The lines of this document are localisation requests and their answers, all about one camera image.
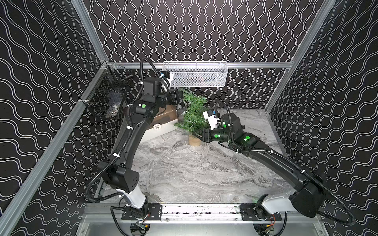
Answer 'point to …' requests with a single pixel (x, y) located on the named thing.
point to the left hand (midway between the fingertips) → (180, 89)
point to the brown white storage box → (165, 121)
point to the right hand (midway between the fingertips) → (194, 131)
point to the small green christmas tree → (192, 119)
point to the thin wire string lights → (183, 112)
